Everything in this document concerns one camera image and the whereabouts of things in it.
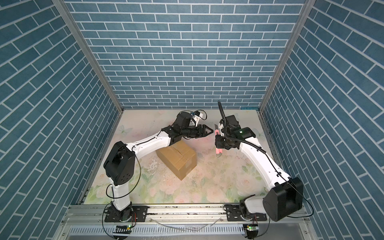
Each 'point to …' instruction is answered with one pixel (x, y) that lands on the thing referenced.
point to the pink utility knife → (218, 150)
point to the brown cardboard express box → (179, 158)
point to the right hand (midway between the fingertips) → (216, 141)
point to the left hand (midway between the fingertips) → (211, 132)
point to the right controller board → (252, 231)
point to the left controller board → (123, 229)
